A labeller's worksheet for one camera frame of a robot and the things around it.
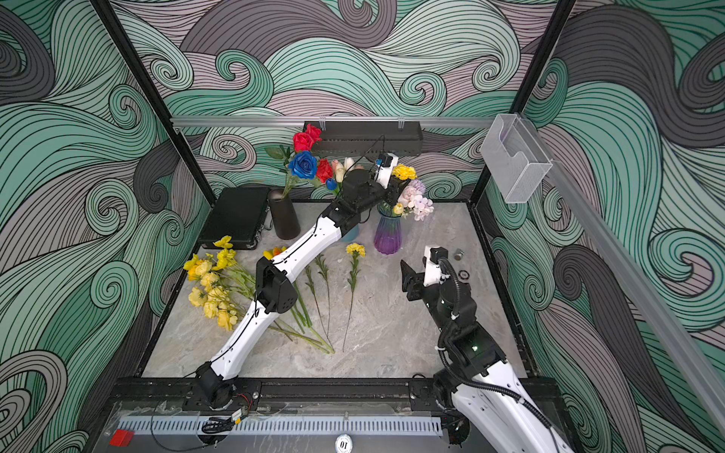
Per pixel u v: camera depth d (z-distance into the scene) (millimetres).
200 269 899
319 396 744
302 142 745
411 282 611
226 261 947
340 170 872
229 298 897
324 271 972
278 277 602
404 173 777
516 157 773
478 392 596
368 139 950
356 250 1005
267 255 972
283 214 1001
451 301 502
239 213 1145
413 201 815
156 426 699
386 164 713
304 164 697
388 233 974
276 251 983
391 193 751
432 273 591
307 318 876
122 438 652
